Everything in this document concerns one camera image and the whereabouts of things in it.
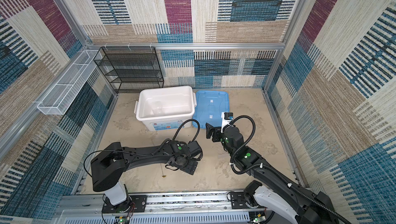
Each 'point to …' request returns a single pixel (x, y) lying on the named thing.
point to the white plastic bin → (178, 102)
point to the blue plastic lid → (210, 105)
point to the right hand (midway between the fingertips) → (214, 125)
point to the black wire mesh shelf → (130, 69)
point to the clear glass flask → (157, 109)
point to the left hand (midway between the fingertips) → (188, 166)
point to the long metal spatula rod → (163, 176)
